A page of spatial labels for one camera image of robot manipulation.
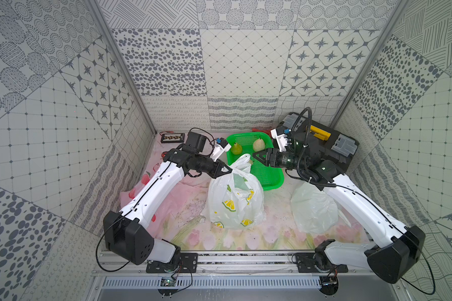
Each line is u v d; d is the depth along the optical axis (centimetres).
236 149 105
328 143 93
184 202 90
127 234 39
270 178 97
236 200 75
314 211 75
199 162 63
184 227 84
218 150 67
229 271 73
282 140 65
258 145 106
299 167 55
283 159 61
